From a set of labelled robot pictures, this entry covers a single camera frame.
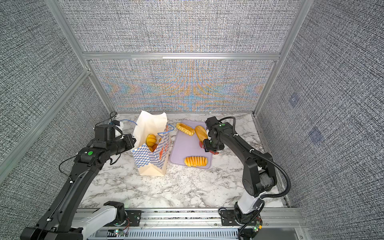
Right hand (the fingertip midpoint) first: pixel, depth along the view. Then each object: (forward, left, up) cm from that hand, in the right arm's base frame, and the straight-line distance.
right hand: (211, 147), depth 88 cm
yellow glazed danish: (+18, +16, -4) cm, 25 cm away
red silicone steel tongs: (+5, +5, -3) cm, 8 cm away
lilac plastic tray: (+8, +16, -10) cm, 20 cm away
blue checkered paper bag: (-10, +33, -1) cm, 35 cm away
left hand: (-4, +39, +15) cm, 42 cm away
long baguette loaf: (+16, +5, -6) cm, 18 cm away
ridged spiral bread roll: (-6, +9, -5) cm, 12 cm away
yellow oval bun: (-11, +29, +17) cm, 35 cm away
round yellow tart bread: (+9, +38, -4) cm, 39 cm away
